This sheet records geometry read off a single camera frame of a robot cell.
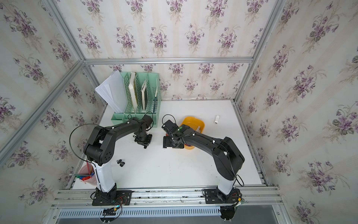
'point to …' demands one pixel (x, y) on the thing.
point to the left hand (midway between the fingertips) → (148, 145)
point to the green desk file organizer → (142, 92)
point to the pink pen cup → (84, 170)
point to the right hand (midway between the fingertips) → (170, 146)
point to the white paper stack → (113, 89)
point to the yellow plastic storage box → (193, 122)
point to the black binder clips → (121, 163)
